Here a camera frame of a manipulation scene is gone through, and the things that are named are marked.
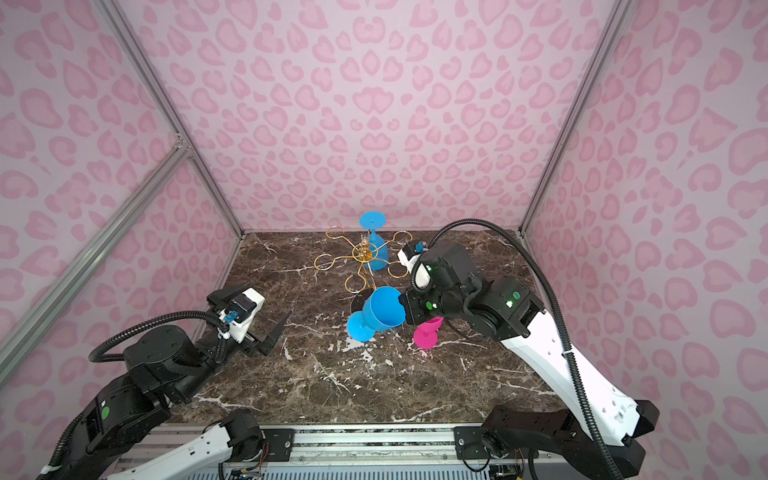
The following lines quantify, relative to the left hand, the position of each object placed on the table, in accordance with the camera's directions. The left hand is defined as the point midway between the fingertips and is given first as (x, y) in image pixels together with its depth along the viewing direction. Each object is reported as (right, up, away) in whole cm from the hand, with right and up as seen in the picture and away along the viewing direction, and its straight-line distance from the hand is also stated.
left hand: (265, 292), depth 57 cm
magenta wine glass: (+34, -17, +35) cm, 52 cm away
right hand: (+25, -2, +4) cm, 26 cm away
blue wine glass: (+20, +7, +20) cm, 29 cm away
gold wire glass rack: (+17, +7, +18) cm, 26 cm away
